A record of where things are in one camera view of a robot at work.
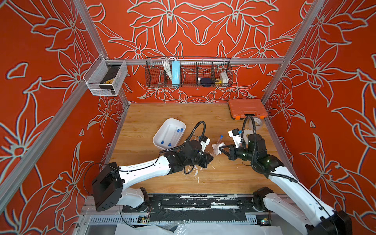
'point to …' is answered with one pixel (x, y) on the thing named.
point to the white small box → (224, 78)
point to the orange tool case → (239, 108)
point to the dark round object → (206, 82)
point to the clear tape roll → (258, 120)
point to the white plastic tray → (170, 133)
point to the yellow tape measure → (218, 82)
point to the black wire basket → (189, 72)
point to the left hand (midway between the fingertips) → (214, 158)
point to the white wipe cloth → (215, 148)
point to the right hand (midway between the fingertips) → (217, 149)
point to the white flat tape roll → (246, 132)
